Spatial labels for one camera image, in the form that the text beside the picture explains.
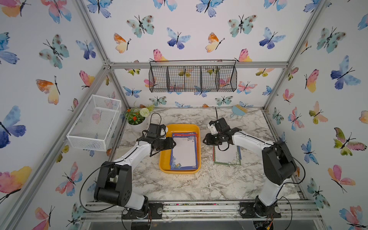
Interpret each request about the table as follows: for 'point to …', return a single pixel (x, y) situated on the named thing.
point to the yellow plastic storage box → (165, 155)
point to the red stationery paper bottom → (185, 135)
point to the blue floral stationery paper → (239, 152)
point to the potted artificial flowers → (137, 118)
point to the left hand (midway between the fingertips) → (174, 142)
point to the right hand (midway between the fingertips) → (205, 140)
